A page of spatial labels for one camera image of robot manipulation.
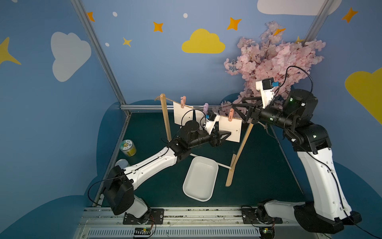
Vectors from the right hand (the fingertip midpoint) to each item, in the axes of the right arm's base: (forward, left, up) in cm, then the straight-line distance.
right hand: (241, 101), depth 56 cm
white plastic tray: (-12, +13, -51) cm, 54 cm away
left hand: (-1, +3, -15) cm, 15 cm away
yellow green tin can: (+1, +59, -41) cm, 72 cm away
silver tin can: (-8, +60, -43) cm, 74 cm away
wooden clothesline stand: (0, -7, -45) cm, 46 cm away
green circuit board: (-40, +41, -52) cm, 77 cm away
